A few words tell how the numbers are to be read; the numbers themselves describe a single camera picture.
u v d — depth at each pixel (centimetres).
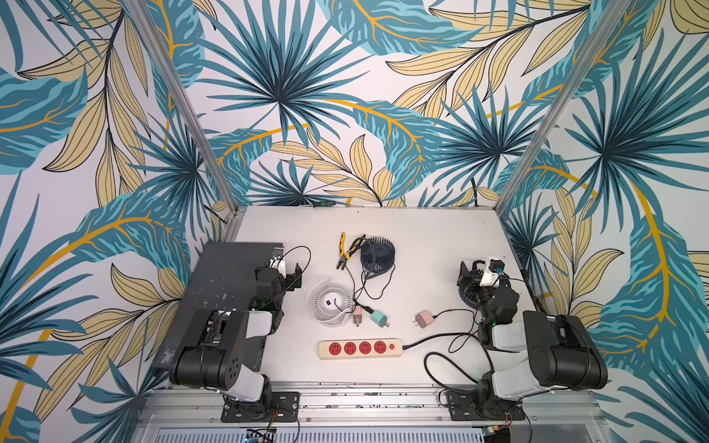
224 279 93
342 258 103
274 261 77
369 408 75
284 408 73
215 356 44
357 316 87
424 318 88
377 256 93
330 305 86
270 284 69
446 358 80
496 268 75
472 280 80
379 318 86
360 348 81
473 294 81
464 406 73
